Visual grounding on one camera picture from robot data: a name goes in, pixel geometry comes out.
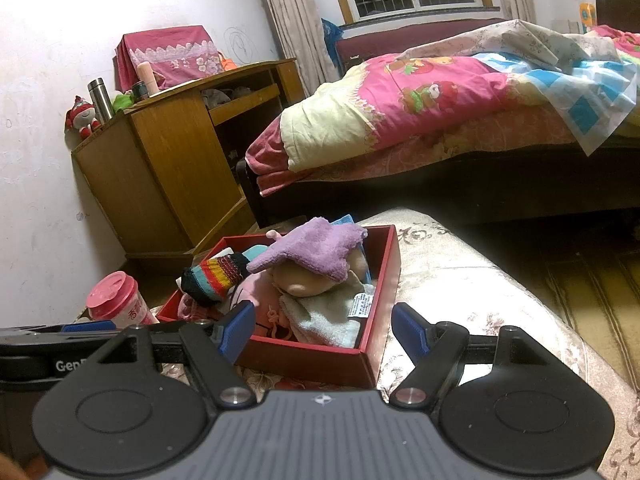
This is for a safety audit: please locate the pink knitted striped sock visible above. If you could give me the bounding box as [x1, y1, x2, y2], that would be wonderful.
[177, 252, 250, 321]

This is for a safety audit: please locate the cream bear plush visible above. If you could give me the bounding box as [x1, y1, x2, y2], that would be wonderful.
[270, 248, 369, 298]

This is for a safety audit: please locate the light green towel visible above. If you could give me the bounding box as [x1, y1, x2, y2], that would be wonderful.
[280, 278, 375, 349]

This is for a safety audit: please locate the purple star cloth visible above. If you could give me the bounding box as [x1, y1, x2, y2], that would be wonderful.
[247, 217, 368, 282]

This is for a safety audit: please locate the pink lid cup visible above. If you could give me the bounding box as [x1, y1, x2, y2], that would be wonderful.
[86, 271, 157, 328]

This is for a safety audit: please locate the wooden cabinet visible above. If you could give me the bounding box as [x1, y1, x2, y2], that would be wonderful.
[72, 58, 305, 260]

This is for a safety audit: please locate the red santa plush doll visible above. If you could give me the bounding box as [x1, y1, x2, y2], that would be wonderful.
[64, 96, 101, 141]

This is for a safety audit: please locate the green toy on cabinet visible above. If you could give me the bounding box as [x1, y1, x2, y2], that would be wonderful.
[112, 92, 136, 114]

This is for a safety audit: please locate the steel thermos bottle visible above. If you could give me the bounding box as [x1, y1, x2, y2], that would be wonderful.
[88, 78, 115, 125]

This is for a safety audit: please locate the pink cartoon quilt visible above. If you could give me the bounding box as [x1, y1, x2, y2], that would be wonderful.
[245, 52, 639, 196]

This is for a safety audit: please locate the pink cylinder bottle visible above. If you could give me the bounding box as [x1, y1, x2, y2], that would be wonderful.
[136, 62, 160, 96]

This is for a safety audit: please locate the pink cloth covered box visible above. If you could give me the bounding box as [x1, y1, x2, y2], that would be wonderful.
[115, 25, 224, 92]

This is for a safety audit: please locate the light patterned bed sheet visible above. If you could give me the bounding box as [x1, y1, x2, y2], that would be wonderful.
[398, 20, 639, 155]

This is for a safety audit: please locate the beige curtain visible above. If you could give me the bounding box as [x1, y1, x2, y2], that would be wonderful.
[265, 0, 338, 96]

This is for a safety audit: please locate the dark bed frame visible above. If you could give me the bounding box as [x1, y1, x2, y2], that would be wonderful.
[236, 25, 639, 226]

